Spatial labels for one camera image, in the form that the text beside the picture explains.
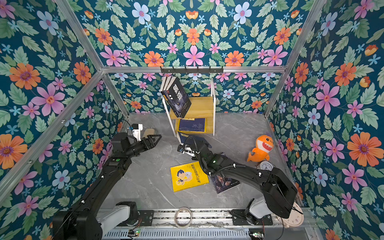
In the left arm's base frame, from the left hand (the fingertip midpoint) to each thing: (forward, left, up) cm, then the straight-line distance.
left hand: (159, 134), depth 75 cm
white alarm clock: (-11, -60, -22) cm, 65 cm away
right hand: (0, -19, -6) cm, 20 cm away
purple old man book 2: (-19, -33, -24) cm, 45 cm away
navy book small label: (+2, -12, -6) cm, 13 cm away
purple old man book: (+21, -7, +11) cm, 25 cm away
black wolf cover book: (+24, -10, +6) cm, 26 cm away
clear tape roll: (-35, -7, -25) cm, 43 cm away
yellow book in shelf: (+21, -19, -19) cm, 34 cm away
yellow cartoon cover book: (-14, -13, -24) cm, 31 cm away
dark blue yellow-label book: (+21, -16, -19) cm, 33 cm away
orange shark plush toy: (+1, -62, -18) cm, 64 cm away
